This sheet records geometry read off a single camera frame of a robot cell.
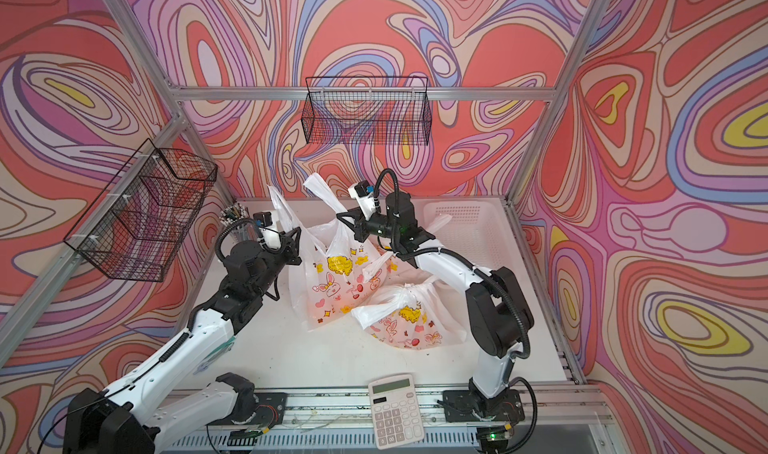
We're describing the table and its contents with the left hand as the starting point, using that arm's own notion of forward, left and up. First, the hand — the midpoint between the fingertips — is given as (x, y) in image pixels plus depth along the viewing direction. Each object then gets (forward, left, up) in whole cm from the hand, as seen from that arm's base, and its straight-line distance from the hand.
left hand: (302, 229), depth 76 cm
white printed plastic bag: (-17, -29, -14) cm, 36 cm away
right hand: (+4, -9, -2) cm, 10 cm away
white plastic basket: (+21, -57, -24) cm, 66 cm away
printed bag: (-2, -17, -15) cm, 23 cm away
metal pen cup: (+16, +28, -11) cm, 34 cm away
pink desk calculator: (-37, -24, -26) cm, 51 cm away
